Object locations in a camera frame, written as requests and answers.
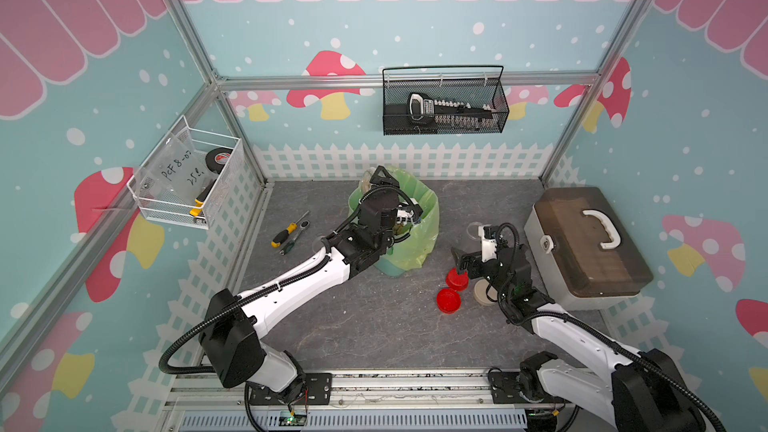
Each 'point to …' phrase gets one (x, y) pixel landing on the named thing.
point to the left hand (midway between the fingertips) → (370, 176)
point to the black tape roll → (216, 158)
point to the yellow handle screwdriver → (281, 236)
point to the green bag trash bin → (409, 253)
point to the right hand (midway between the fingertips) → (466, 245)
